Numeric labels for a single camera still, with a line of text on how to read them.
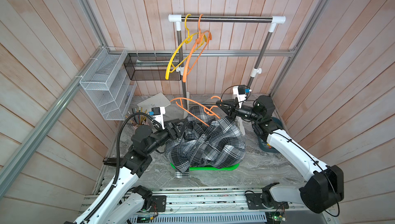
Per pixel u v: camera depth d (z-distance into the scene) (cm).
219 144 73
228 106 64
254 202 73
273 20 59
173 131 58
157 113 59
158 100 118
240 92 59
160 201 74
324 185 40
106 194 42
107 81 69
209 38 82
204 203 75
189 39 65
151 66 89
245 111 62
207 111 71
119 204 46
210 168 75
